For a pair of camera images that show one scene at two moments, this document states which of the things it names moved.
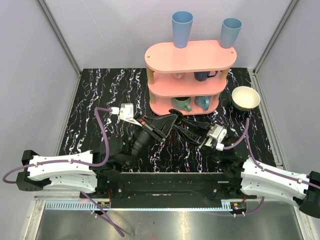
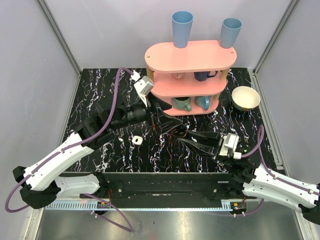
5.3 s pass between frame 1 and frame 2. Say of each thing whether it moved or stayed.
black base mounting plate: stayed
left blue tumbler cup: stayed
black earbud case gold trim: moved
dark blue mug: stayed
